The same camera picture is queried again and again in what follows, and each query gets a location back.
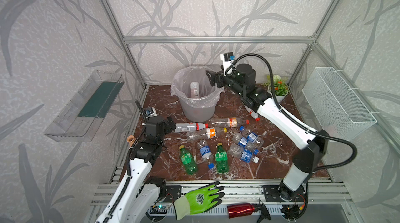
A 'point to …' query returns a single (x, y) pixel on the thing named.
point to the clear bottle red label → (218, 123)
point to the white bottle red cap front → (195, 90)
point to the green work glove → (198, 201)
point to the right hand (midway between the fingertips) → (216, 63)
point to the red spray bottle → (240, 210)
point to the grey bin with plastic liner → (198, 99)
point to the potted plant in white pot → (280, 87)
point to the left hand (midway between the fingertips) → (166, 115)
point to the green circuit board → (158, 209)
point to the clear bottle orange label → (207, 133)
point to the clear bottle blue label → (205, 151)
